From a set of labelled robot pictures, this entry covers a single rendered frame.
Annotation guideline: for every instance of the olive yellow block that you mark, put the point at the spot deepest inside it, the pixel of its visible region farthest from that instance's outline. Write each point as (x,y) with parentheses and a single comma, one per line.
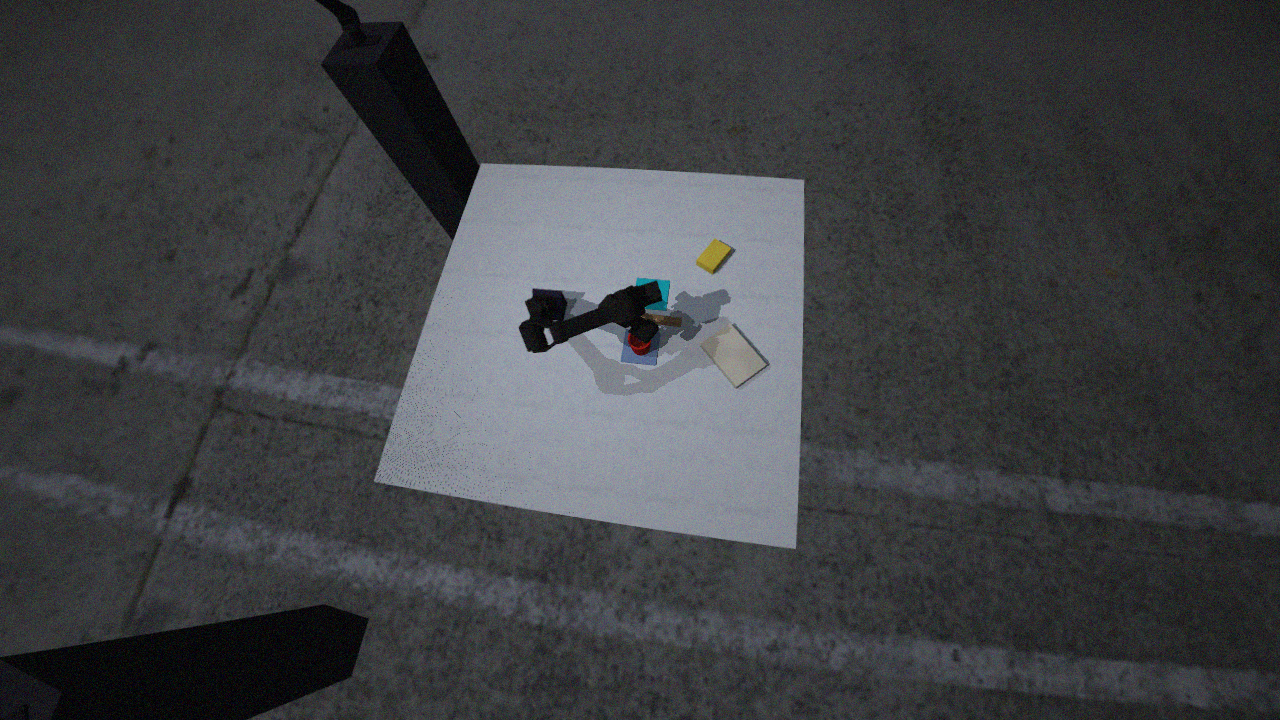
(713,256)

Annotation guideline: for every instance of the tan wooden bar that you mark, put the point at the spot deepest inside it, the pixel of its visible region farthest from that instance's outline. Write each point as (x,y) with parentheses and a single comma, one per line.
(663,320)

